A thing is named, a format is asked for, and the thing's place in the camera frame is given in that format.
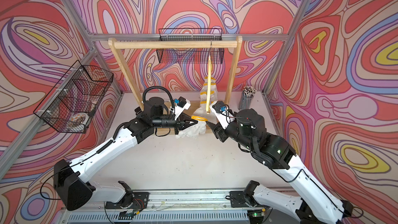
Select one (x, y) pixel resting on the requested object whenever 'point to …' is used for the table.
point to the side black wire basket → (69, 105)
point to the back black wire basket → (190, 55)
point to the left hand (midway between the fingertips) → (197, 123)
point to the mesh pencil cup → (249, 93)
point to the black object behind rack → (138, 110)
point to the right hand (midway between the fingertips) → (213, 120)
